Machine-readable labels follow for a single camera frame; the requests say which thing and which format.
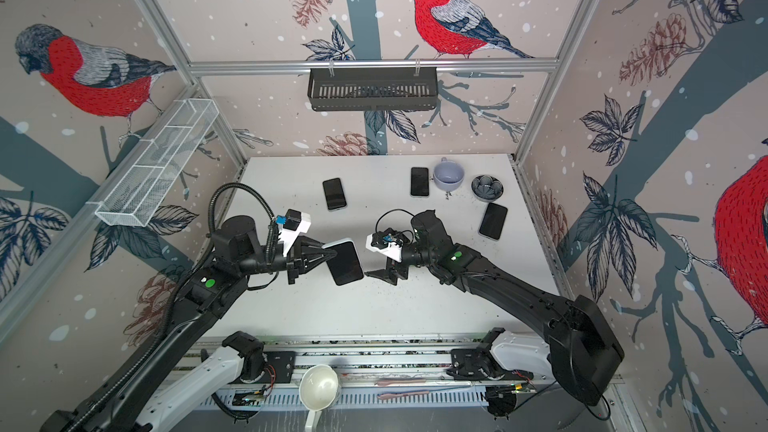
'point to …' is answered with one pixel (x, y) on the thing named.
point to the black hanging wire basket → (372, 88)
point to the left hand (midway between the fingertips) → (330, 254)
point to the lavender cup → (448, 175)
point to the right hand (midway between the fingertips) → (370, 256)
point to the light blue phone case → (340, 242)
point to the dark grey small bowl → (487, 187)
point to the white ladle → (318, 388)
